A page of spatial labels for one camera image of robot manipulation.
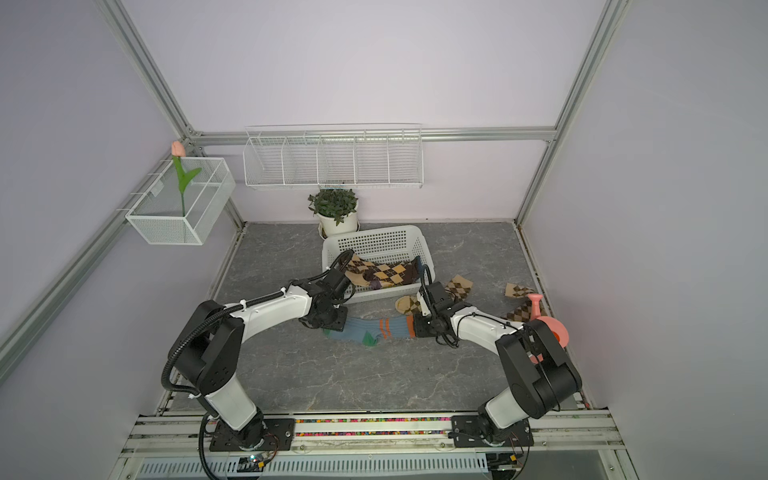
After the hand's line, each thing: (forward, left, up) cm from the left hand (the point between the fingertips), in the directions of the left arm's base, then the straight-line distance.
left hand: (336, 324), depth 90 cm
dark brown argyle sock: (+18, -8, +1) cm, 20 cm away
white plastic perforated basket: (+30, -16, +1) cm, 34 cm away
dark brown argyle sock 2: (+17, -21, +1) cm, 27 cm away
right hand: (-1, -25, -2) cm, 25 cm away
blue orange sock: (-2, -8, -1) cm, 8 cm away
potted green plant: (+36, 0, +14) cm, 39 cm away
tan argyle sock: (+10, -40, -2) cm, 41 cm away
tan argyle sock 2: (+1, -59, -2) cm, 59 cm away
